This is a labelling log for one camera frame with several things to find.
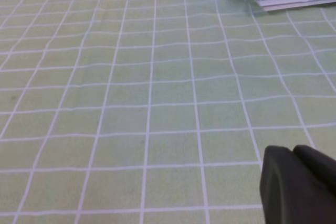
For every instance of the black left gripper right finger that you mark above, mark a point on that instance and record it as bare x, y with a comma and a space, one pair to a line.
321, 165

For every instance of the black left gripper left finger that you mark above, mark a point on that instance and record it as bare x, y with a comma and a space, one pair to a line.
290, 193

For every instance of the bottom white book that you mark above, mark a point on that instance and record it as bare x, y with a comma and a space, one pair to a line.
271, 5

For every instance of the green checkered tablecloth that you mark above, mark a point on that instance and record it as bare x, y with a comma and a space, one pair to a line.
156, 111

